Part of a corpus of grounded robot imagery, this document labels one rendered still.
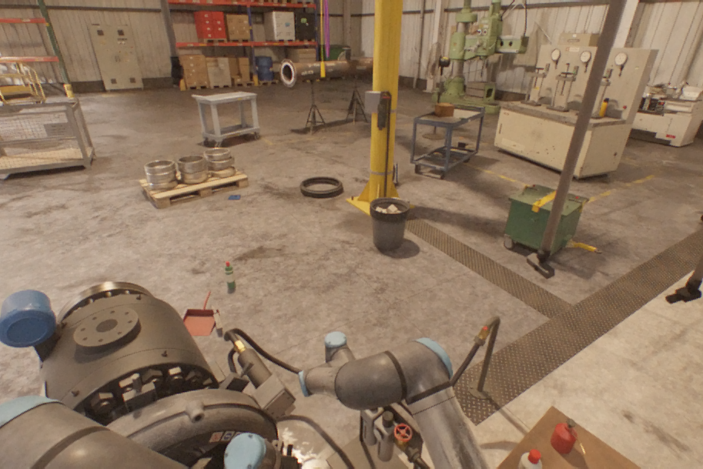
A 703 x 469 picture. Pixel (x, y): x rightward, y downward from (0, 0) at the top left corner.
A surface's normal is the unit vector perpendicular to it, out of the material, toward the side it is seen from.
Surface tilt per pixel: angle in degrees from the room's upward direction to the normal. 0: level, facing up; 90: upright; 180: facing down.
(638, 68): 90
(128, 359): 7
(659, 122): 90
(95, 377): 14
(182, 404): 19
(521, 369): 0
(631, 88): 90
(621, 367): 0
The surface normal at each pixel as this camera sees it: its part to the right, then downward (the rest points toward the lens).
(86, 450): 0.34, -0.89
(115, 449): 0.50, -0.87
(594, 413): 0.00, -0.88
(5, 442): -0.09, -0.73
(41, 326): 0.62, 0.38
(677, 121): -0.85, 0.25
